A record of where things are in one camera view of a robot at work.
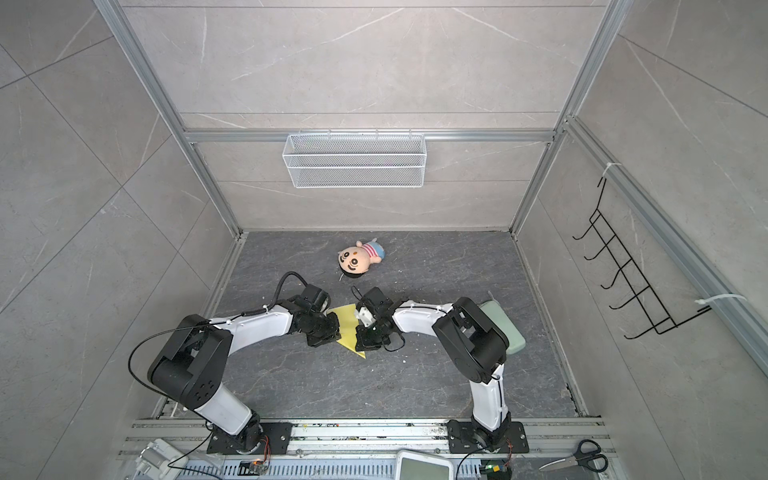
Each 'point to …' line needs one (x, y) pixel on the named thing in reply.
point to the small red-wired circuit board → (254, 467)
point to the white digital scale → (412, 465)
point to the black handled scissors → (587, 456)
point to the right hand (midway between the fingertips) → (358, 346)
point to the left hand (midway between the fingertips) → (343, 329)
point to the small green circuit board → (496, 469)
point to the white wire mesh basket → (354, 161)
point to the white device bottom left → (158, 461)
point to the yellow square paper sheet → (348, 320)
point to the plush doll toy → (354, 261)
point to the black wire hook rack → (651, 307)
